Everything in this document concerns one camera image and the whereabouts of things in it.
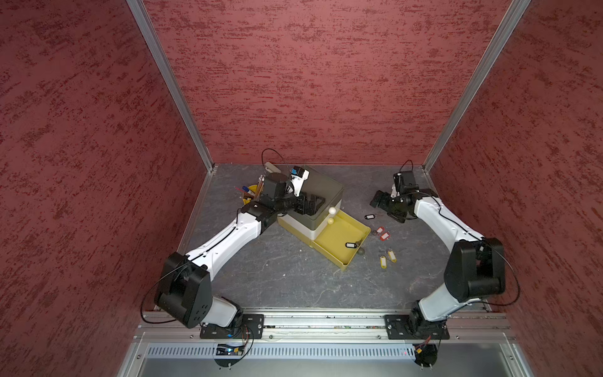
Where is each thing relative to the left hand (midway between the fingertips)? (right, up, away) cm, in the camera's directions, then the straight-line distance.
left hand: (313, 202), depth 80 cm
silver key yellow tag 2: (+28, -24, +9) cm, 38 cm away
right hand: (+26, -4, +10) cm, 28 cm away
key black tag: (+26, -7, +21) cm, 34 cm away
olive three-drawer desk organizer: (+2, +7, +6) cm, 10 cm away
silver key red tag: (+29, -13, +17) cm, 36 cm away
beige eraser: (-21, +15, +36) cm, 45 cm away
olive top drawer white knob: (+7, -3, +2) cm, 8 cm away
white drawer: (0, -11, +3) cm, 12 cm away
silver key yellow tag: (+31, -22, +9) cm, 39 cm away
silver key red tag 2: (+30, -15, +14) cm, 37 cm away
